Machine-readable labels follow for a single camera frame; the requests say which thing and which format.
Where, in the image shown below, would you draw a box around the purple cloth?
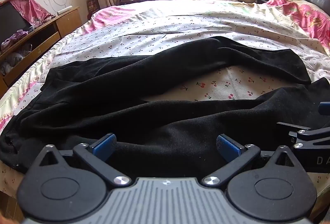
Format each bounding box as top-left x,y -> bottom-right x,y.
1,29 -> 29,51

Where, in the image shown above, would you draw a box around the television with pink cover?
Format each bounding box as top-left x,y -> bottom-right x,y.
0,0 -> 55,29

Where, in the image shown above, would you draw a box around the cream pink floral bedspread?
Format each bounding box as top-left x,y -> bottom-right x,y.
0,5 -> 145,137

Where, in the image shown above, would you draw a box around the pink floral quilt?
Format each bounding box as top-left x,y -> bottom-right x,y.
222,0 -> 330,60

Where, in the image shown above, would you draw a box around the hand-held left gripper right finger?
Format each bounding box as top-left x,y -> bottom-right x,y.
202,135 -> 302,187

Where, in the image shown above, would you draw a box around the black pants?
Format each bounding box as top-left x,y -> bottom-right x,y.
0,36 -> 330,178

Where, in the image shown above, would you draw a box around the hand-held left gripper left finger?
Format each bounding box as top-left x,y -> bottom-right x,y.
39,133 -> 132,187

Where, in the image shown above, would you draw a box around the black television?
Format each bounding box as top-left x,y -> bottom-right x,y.
0,2 -> 32,45

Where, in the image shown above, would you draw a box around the wooden cabinet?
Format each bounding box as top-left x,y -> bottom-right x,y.
0,6 -> 83,97

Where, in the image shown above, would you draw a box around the bed with floral sheet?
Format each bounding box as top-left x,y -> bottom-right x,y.
0,11 -> 330,199

